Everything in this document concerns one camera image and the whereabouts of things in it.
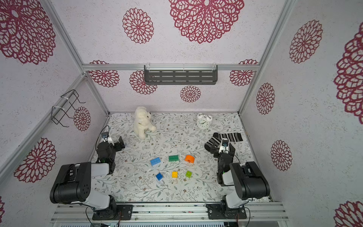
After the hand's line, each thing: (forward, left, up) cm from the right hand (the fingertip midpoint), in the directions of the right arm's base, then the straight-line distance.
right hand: (222, 141), depth 89 cm
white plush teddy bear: (+11, +52, +5) cm, 54 cm away
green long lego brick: (-6, +31, -11) cm, 34 cm away
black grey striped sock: (+11, 0, -11) cm, 16 cm away
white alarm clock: (+20, +10, -3) cm, 22 cm away
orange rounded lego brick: (-7, +21, -9) cm, 24 cm away
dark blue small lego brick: (-19, +39, -9) cm, 44 cm away
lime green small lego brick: (-17, +21, -11) cm, 29 cm away
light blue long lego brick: (-10, +43, -10) cm, 45 cm away
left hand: (+1, +70, 0) cm, 70 cm away
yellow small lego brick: (-18, +30, -9) cm, 36 cm away
